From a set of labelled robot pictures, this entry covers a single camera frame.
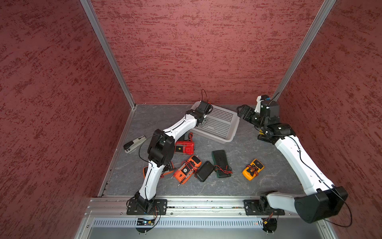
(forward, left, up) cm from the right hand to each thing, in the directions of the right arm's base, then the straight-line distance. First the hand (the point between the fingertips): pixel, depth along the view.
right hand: (241, 113), depth 77 cm
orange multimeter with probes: (-20, +30, -25) cm, 44 cm away
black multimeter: (-21, +21, -25) cm, 39 cm away
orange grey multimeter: (-19, +42, -25) cm, 52 cm away
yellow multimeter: (-21, -7, -26) cm, 34 cm away
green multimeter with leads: (-20, +10, -24) cm, 33 cm away
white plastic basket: (+13, +6, -28) cm, 31 cm away
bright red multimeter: (-7, +32, -22) cm, 40 cm away
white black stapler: (-4, +66, -24) cm, 71 cm away
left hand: (+11, +23, -17) cm, 31 cm away
